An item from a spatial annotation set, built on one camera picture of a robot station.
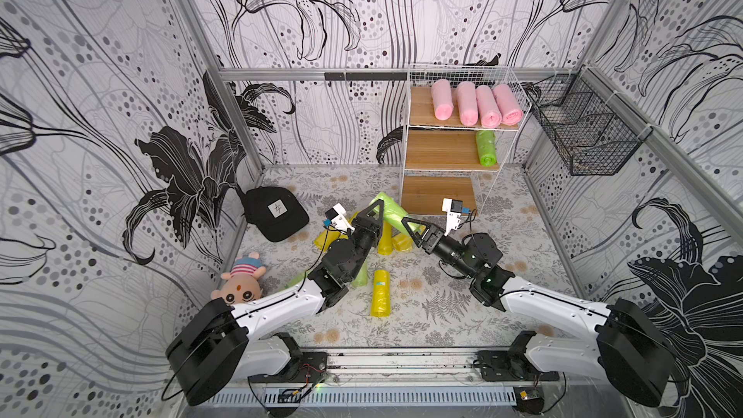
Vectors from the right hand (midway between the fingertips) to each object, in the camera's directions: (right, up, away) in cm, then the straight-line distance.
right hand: (408, 222), depth 70 cm
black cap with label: (-44, 0, +28) cm, 52 cm away
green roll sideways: (+25, +21, +14) cm, 35 cm away
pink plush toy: (-46, -19, +10) cm, 51 cm away
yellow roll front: (-7, -22, +12) cm, 26 cm away
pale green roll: (-13, -19, +16) cm, 27 cm away
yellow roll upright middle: (-5, -9, +23) cm, 26 cm away
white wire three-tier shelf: (+12, +18, +18) cm, 28 cm away
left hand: (-4, +3, +2) cm, 6 cm away
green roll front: (-4, +2, -1) cm, 5 cm away
